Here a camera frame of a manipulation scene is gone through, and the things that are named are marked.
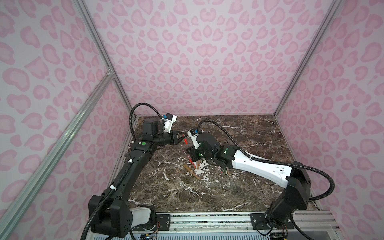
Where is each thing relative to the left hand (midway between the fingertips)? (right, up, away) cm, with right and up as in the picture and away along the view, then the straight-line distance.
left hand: (186, 132), depth 74 cm
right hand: (+1, -8, +1) cm, 8 cm away
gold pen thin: (+24, -23, +16) cm, 37 cm away
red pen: (0, -4, +1) cm, 4 cm away
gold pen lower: (+2, -24, +16) cm, 29 cm away
